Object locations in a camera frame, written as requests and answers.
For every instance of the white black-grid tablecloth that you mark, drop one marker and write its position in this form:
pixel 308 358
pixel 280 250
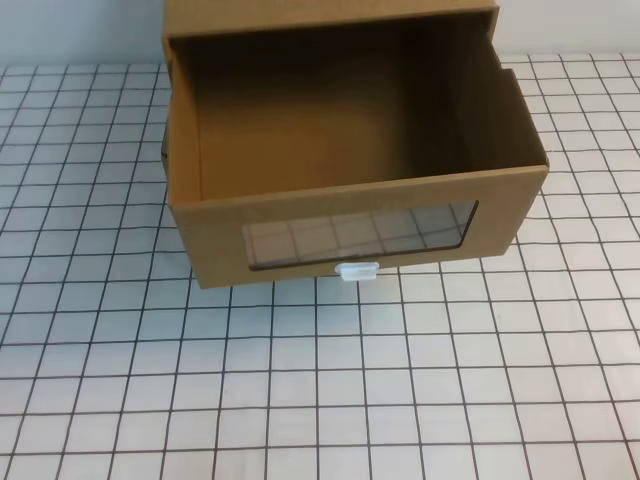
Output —
pixel 116 365

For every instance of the lower brown cardboard shoebox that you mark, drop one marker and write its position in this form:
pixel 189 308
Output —
pixel 164 149

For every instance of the upper brown cardboard box shell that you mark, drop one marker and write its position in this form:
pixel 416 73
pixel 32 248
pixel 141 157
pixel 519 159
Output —
pixel 197 18

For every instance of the brown cardboard drawer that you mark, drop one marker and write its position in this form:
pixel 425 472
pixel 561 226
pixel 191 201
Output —
pixel 399 141

